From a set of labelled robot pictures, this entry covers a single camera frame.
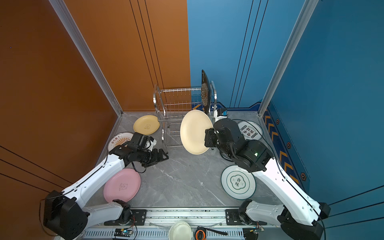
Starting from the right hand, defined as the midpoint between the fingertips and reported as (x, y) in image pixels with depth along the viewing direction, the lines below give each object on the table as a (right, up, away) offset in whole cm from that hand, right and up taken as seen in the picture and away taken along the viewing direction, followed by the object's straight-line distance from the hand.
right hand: (204, 131), depth 63 cm
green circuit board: (-38, -49, +8) cm, 62 cm away
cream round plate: (-5, +1, +7) cm, 9 cm away
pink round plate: (-45, -31, +21) cm, 59 cm away
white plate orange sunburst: (-57, -7, +41) cm, 71 cm away
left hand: (-21, -15, +17) cm, 31 cm away
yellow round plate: (-41, +3, +50) cm, 65 cm away
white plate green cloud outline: (+20, -30, +22) cm, 42 cm away
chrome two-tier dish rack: (-19, +14, +24) cm, 34 cm away
